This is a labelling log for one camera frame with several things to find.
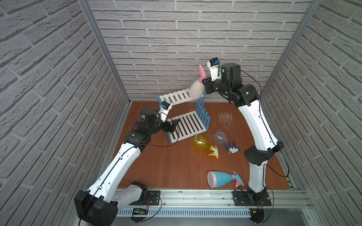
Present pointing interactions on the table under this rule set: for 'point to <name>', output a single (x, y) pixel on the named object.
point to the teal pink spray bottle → (216, 179)
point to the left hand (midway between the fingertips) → (170, 112)
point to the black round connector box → (257, 215)
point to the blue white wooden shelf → (195, 123)
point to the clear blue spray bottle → (221, 137)
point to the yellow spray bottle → (201, 141)
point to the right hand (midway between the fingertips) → (199, 80)
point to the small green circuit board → (140, 211)
